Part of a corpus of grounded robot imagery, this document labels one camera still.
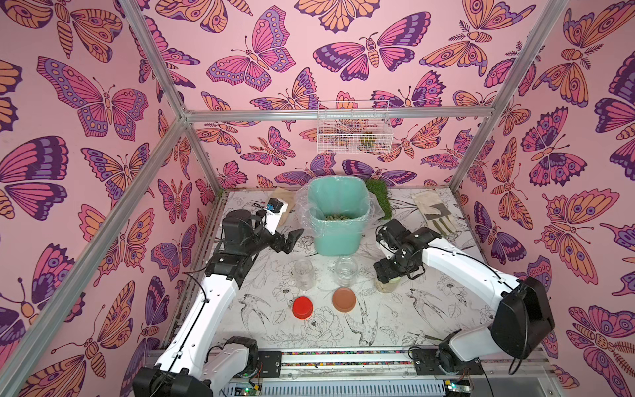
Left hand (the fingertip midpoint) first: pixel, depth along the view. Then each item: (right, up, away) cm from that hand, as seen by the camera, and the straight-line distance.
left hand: (291, 219), depth 75 cm
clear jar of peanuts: (+3, -21, +18) cm, 28 cm away
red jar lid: (+3, -30, +8) cm, 31 cm away
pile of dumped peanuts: (+15, 0, +29) cm, 33 cm away
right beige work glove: (+60, +2, +35) cm, 69 cm away
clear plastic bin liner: (+16, +5, +23) cm, 28 cm away
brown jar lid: (+17, -28, +11) cm, 35 cm away
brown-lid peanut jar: (+19, -20, +17) cm, 32 cm away
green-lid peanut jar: (+33, -24, +12) cm, 43 cm away
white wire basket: (+22, +35, +20) cm, 46 cm away
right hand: (+32, -18, +8) cm, 37 cm away
